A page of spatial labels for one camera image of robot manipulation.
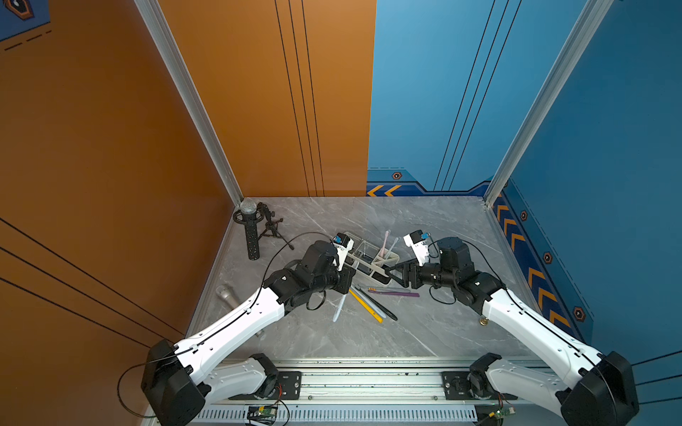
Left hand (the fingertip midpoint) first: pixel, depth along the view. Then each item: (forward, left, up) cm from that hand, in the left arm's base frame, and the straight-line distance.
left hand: (355, 268), depth 76 cm
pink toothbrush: (+12, -9, -9) cm, 17 cm away
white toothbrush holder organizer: (+8, -5, -8) cm, 13 cm away
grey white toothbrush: (-2, -5, -19) cm, 20 cm away
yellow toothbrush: (-3, -4, -19) cm, 20 cm away
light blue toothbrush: (+11, -12, -6) cm, 17 cm away
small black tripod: (+24, +32, -11) cm, 41 cm away
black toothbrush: (-2, -7, -20) cm, 21 cm away
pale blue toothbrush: (-10, +4, -4) cm, 12 cm away
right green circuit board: (-32, -39, -19) cm, 54 cm away
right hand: (-1, -10, 0) cm, 10 cm away
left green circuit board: (-32, +25, -21) cm, 46 cm away
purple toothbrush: (+2, -14, -20) cm, 24 cm away
